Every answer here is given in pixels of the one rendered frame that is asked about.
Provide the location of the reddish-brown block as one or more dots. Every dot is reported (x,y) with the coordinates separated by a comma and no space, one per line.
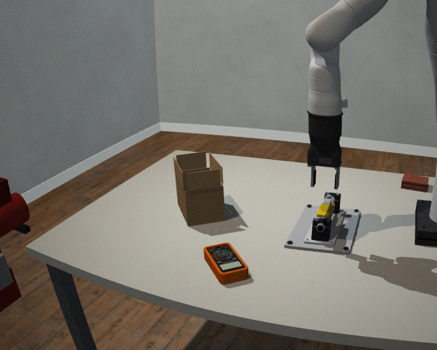
(414,182)

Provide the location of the brown cardboard box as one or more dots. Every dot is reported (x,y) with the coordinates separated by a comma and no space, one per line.
(202,202)

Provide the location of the orange digital multimeter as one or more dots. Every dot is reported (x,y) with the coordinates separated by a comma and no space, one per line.
(225,263)

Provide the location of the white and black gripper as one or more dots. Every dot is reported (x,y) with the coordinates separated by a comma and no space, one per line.
(325,129)

